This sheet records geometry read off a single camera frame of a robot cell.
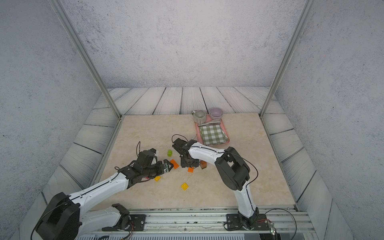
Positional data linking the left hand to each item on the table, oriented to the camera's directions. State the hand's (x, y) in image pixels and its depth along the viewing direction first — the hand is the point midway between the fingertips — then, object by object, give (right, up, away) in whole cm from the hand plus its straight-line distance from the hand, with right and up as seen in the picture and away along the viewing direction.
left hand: (171, 168), depth 83 cm
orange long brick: (+1, -1, +11) cm, 11 cm away
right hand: (+9, 0, +8) cm, 12 cm away
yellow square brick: (+7, -10, +2) cm, 13 cm away
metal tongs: (+27, +26, +28) cm, 47 cm away
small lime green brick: (-4, +6, +16) cm, 17 cm away
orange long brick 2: (+10, -3, +8) cm, 13 cm away
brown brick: (+18, +3, -1) cm, 18 cm away
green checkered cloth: (+26, +17, +25) cm, 40 cm away
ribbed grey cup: (+16, +31, +33) cm, 48 cm away
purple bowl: (+29, +34, +36) cm, 57 cm away
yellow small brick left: (-6, -3, -6) cm, 9 cm away
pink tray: (+35, +21, +28) cm, 49 cm away
